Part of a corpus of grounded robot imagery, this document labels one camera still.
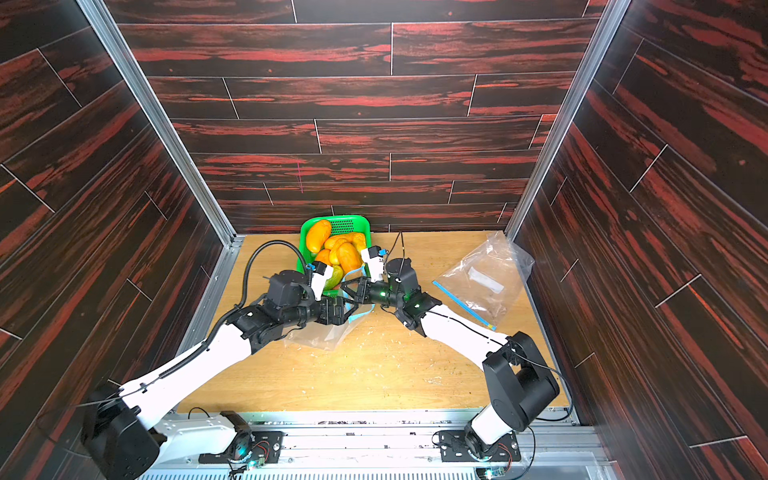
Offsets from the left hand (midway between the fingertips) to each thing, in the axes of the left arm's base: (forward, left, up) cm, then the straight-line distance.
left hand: (349, 304), depth 76 cm
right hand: (+6, +1, +2) cm, 6 cm away
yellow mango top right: (+35, +1, -12) cm, 37 cm away
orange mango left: (+28, +13, -13) cm, 34 cm away
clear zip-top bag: (+25, -47, -21) cm, 57 cm away
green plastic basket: (+43, +9, -11) cm, 46 cm away
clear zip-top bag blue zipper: (-4, +8, -12) cm, 15 cm away
